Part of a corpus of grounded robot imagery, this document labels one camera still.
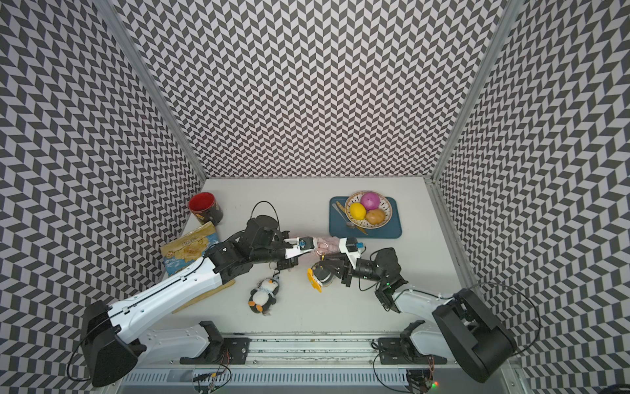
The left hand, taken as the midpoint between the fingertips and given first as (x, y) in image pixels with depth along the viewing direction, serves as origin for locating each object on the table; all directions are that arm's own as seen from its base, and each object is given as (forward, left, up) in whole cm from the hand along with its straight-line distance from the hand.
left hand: (305, 247), depth 74 cm
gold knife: (+31, -13, -20) cm, 39 cm away
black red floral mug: (+22, +41, -8) cm, 47 cm away
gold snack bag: (+8, +46, -16) cm, 49 cm away
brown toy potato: (+22, -26, -15) cm, 37 cm away
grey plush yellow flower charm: (-7, -4, -4) cm, 10 cm away
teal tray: (+18, -33, -18) cm, 42 cm away
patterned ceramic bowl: (+29, -32, -17) cm, 46 cm away
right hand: (-4, -5, -3) cm, 7 cm away
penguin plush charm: (-11, +14, -14) cm, 23 cm away
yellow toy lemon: (+24, -19, -14) cm, 34 cm away
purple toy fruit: (+29, -25, -13) cm, 40 cm away
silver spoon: (+21, -16, -20) cm, 33 cm away
